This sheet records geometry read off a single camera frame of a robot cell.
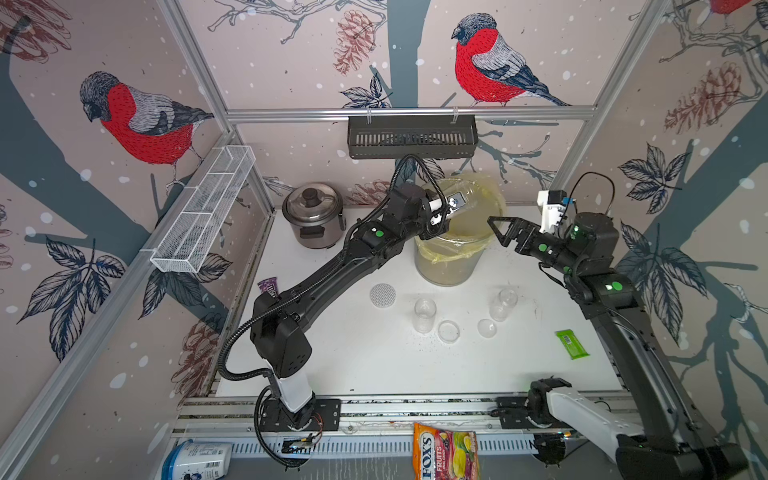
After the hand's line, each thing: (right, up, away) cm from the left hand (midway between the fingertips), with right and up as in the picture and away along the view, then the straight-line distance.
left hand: (445, 197), depth 73 cm
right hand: (+11, -6, -6) cm, 14 cm away
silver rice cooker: (-40, -2, +25) cm, 47 cm away
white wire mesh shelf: (-64, -12, -2) cm, 65 cm away
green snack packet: (+38, -41, +10) cm, 57 cm away
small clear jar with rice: (-4, -34, +17) cm, 38 cm away
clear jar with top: (+6, -1, 0) cm, 6 cm away
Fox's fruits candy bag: (-2, -59, -8) cm, 60 cm away
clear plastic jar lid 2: (+4, -39, +14) cm, 42 cm away
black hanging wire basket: (0, +26, +33) cm, 42 cm away
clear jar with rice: (+19, -28, +8) cm, 35 cm away
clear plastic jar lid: (+15, -38, +15) cm, 44 cm away
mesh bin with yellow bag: (+5, -16, +7) cm, 17 cm away
